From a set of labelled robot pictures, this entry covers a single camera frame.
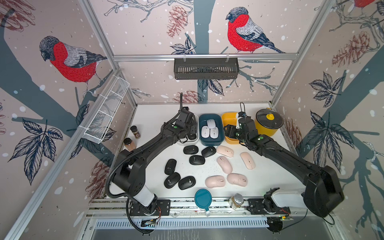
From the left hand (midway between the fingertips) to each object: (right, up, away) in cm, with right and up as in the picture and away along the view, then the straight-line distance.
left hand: (194, 123), depth 87 cm
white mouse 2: (+14, -8, +13) cm, 20 cm away
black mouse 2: (+2, -22, +1) cm, 23 cm away
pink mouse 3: (+24, -31, -7) cm, 40 cm away
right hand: (+20, -2, -2) cm, 21 cm away
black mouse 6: (-2, -10, +12) cm, 15 cm away
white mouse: (+12, -1, +17) cm, 20 cm away
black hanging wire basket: (+9, +38, +18) cm, 43 cm away
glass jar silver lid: (+20, -34, -21) cm, 45 cm away
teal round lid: (+5, -36, -16) cm, 40 cm away
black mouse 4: (-12, -31, -6) cm, 34 cm away
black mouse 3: (-14, -26, -1) cm, 29 cm away
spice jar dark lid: (-39, -4, +8) cm, 40 cm away
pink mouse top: (+20, -18, +5) cm, 27 cm away
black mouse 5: (-4, -32, -7) cm, 33 cm away
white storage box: (-3, -12, +5) cm, 14 cm away
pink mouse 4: (+33, -23, 0) cm, 40 cm away
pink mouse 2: (+12, -32, -7) cm, 34 cm away
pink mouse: (+18, -24, -2) cm, 30 cm away
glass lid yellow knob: (+49, +3, +8) cm, 50 cm away
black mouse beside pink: (+9, -18, +5) cm, 21 cm away
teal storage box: (+18, -1, +17) cm, 25 cm away
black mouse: (-2, -17, +5) cm, 18 cm away
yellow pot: (+44, -5, +6) cm, 45 cm away
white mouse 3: (+7, -7, +14) cm, 17 cm away
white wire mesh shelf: (-55, -4, -4) cm, 56 cm away
